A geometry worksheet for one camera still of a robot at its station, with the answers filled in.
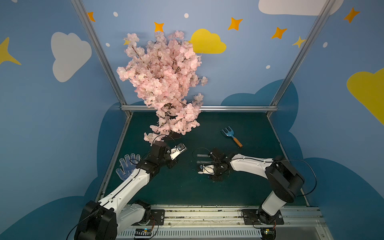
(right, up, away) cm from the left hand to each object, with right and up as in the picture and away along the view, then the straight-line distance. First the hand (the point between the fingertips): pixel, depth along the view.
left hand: (177, 150), depth 84 cm
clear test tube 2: (+16, -9, +11) cm, 22 cm away
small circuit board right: (+47, -40, -11) cm, 63 cm away
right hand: (+22, -15, +6) cm, 27 cm away
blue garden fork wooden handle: (+36, +9, +25) cm, 45 cm away
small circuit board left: (-16, -39, -11) cm, 44 cm away
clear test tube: (+4, +3, -13) cm, 13 cm away
